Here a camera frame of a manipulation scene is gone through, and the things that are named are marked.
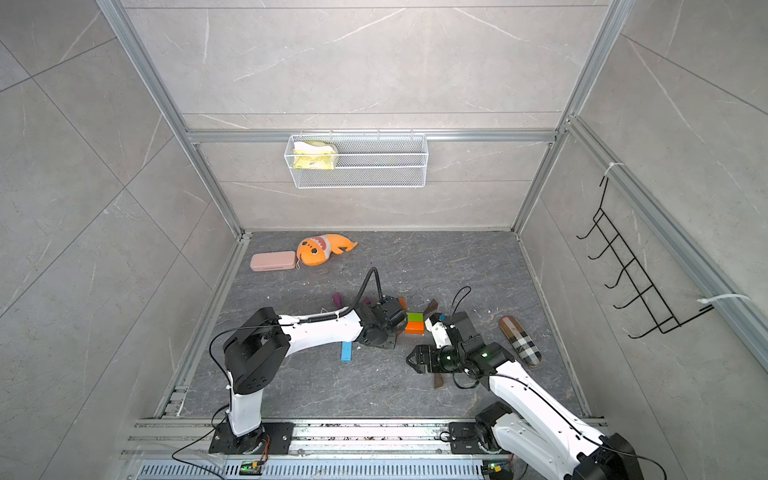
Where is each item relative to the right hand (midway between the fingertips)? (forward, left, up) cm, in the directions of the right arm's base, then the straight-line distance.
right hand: (421, 360), depth 79 cm
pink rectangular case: (+39, +52, -5) cm, 66 cm away
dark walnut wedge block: (+19, -5, -6) cm, 21 cm away
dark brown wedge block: (-4, -5, -6) cm, 9 cm away
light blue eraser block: (+5, +22, -7) cm, 23 cm away
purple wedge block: (+23, +26, -6) cm, 35 cm away
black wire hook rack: (-1, -48, +24) cm, 54 cm away
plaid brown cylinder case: (+7, -31, -5) cm, 32 cm away
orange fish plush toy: (+40, +35, +1) cm, 53 cm away
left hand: (+9, +7, -5) cm, 13 cm away
